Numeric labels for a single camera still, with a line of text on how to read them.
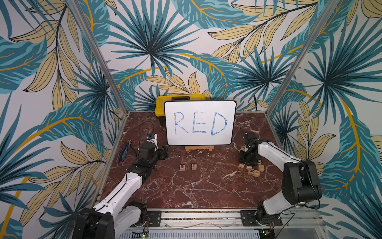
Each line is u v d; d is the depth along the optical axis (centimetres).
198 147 95
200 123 88
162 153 74
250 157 76
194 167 88
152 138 72
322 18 72
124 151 95
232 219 75
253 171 88
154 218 73
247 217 74
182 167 88
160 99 104
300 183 45
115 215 45
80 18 70
